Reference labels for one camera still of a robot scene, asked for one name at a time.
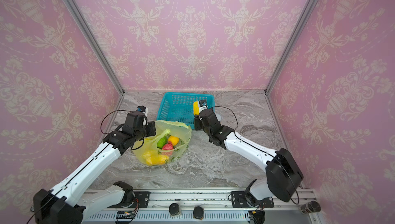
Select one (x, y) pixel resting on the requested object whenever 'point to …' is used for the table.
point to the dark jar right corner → (311, 206)
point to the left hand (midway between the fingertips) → (156, 125)
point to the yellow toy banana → (152, 158)
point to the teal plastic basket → (179, 107)
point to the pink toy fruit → (167, 149)
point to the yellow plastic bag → (172, 139)
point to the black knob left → (174, 209)
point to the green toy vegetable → (162, 141)
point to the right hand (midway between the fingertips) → (197, 114)
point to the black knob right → (198, 212)
